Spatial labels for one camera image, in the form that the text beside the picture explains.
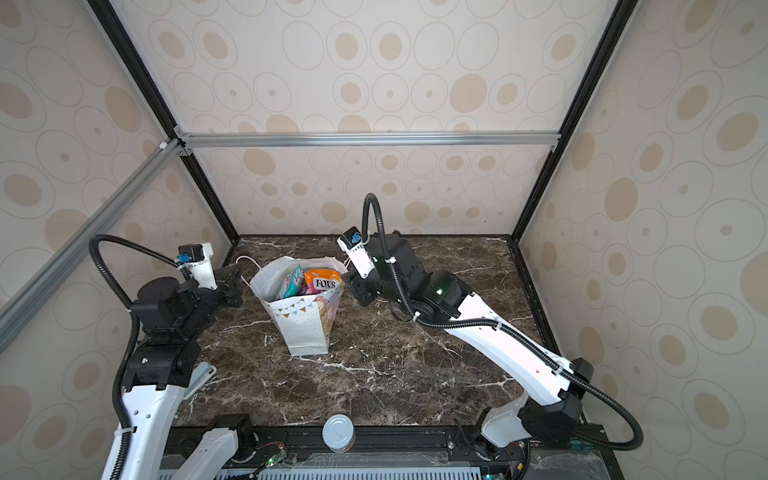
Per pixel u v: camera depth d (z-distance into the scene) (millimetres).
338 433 711
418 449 744
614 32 706
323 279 808
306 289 776
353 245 530
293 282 766
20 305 515
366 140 897
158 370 444
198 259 548
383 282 520
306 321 760
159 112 834
